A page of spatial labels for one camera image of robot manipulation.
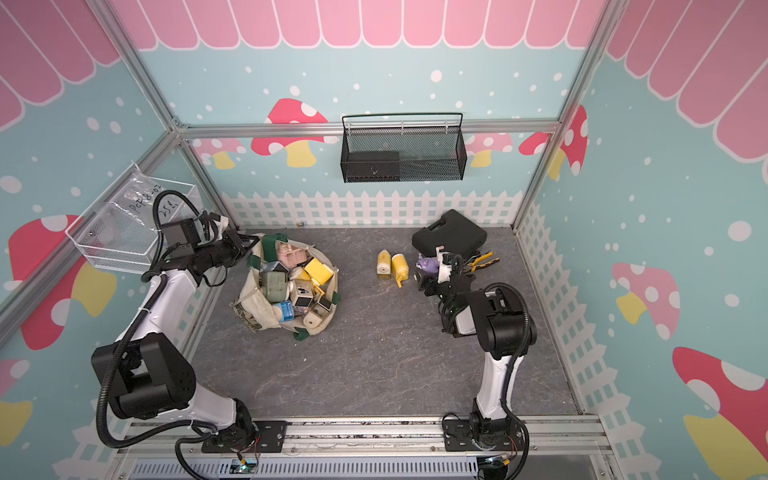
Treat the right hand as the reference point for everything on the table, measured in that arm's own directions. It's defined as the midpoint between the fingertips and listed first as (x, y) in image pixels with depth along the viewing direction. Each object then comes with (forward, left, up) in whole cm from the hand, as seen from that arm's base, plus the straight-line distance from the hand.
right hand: (426, 266), depth 98 cm
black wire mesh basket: (+27, +6, +27) cm, 39 cm away
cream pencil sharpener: (-15, +33, -1) cm, 36 cm away
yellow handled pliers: (+6, -18, -9) cm, 21 cm away
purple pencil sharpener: (-2, 0, +3) cm, 4 cm away
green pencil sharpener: (-13, +44, +9) cm, 47 cm away
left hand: (-3, +48, +17) cm, 51 cm away
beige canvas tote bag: (-10, +42, +5) cm, 43 cm away
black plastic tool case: (+19, -13, -4) cm, 23 cm away
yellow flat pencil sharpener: (-4, +34, +3) cm, 35 cm away
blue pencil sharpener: (-17, +42, +1) cm, 45 cm away
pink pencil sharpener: (0, +43, +6) cm, 44 cm away
